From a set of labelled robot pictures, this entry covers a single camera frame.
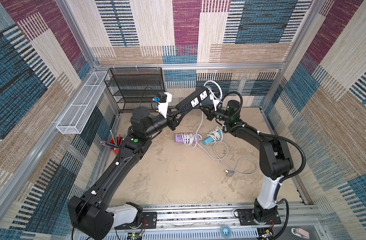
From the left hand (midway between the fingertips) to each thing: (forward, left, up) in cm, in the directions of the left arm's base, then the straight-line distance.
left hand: (185, 109), depth 63 cm
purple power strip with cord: (+10, -1, -35) cm, 36 cm away
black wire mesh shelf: (+44, +36, -21) cm, 61 cm away
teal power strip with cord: (+9, -15, -37) cm, 41 cm away
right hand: (+18, -10, -16) cm, 26 cm away
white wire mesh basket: (+3, +52, -8) cm, 52 cm away
